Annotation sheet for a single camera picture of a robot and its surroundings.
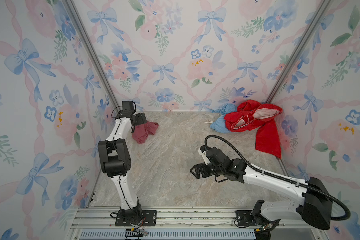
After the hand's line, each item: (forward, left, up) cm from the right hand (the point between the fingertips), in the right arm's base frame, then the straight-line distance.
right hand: (195, 168), depth 78 cm
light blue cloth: (+36, -18, -7) cm, 41 cm away
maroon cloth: (+29, +35, -6) cm, 45 cm away
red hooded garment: (+43, -41, -3) cm, 60 cm away
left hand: (+33, +36, +3) cm, 49 cm away
